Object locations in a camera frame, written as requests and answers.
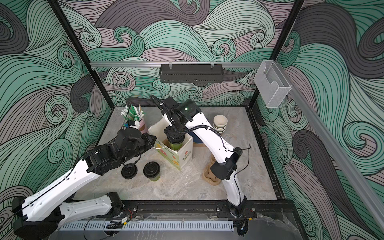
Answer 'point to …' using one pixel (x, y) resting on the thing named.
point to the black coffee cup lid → (129, 171)
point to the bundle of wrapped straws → (132, 113)
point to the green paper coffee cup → (176, 146)
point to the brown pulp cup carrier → (208, 174)
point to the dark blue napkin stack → (195, 138)
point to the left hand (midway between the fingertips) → (158, 136)
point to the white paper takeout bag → (179, 158)
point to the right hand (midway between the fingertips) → (176, 134)
